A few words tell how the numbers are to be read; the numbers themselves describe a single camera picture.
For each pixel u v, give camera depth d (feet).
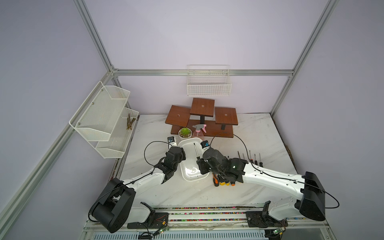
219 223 2.41
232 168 1.76
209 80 3.08
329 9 2.26
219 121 3.19
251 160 3.14
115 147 2.46
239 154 3.22
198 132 3.15
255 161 3.11
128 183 1.52
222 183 2.76
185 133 3.21
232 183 2.75
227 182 2.75
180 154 2.25
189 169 2.90
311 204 1.28
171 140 2.50
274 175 1.54
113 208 1.36
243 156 3.21
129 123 3.21
